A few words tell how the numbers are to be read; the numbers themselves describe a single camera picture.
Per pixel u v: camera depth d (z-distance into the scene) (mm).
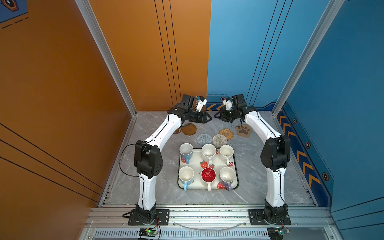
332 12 708
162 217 743
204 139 1025
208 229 712
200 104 791
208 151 945
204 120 772
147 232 709
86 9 696
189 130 1087
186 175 858
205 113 773
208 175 848
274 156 557
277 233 704
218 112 890
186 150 921
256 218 726
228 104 874
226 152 899
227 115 823
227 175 867
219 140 1023
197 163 908
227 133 1079
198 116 766
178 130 1081
